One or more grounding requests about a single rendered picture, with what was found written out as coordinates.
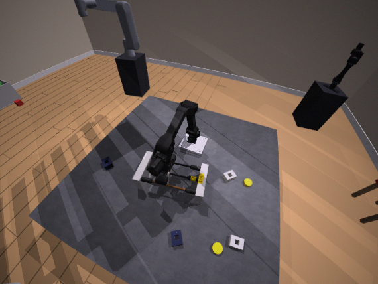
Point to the yellow short cylinder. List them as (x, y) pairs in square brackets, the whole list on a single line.
[(247, 182), (217, 248)]

